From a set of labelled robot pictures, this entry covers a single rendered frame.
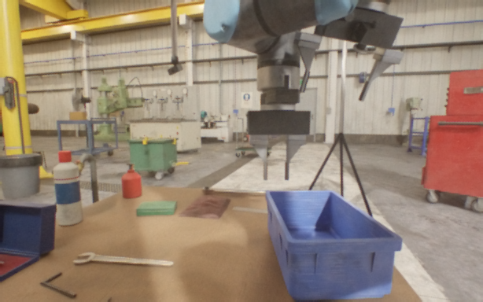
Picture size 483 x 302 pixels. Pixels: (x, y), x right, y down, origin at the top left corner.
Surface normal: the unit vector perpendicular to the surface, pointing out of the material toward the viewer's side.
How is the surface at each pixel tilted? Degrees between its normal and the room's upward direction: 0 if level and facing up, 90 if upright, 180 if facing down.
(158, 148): 90
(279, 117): 90
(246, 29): 140
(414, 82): 90
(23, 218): 80
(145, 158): 90
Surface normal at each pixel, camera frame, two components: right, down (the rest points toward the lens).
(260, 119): 0.03, 0.12
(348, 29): 0.08, 0.51
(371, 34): 0.01, 0.79
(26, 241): -0.16, -0.05
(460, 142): -0.72, 0.08
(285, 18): -0.39, 0.87
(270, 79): -0.44, 0.11
